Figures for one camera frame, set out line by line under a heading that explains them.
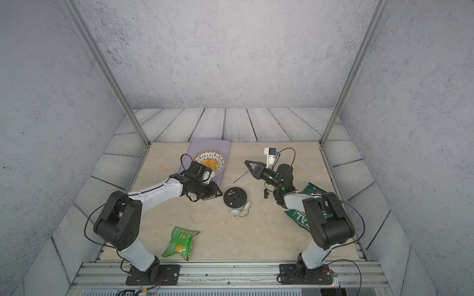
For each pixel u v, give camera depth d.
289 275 0.73
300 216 0.87
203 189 0.78
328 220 0.47
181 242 0.78
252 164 0.82
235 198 0.90
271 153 0.78
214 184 0.81
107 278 0.74
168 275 0.73
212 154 1.11
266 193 0.97
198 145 1.21
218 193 0.85
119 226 0.46
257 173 0.76
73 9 0.70
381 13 0.71
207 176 0.77
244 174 0.83
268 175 0.77
